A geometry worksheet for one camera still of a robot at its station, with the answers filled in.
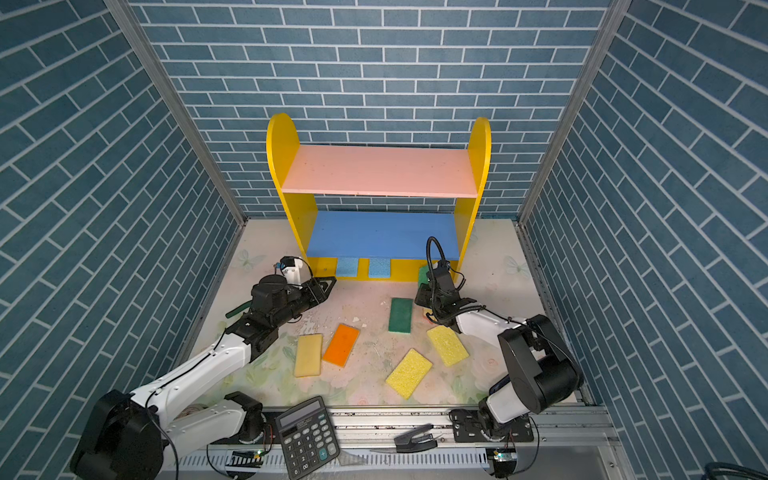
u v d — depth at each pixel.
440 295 0.71
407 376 0.81
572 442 0.74
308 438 0.71
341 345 0.87
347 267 1.03
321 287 0.74
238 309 0.94
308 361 0.83
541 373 0.44
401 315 0.93
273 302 0.62
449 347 0.87
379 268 1.04
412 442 0.70
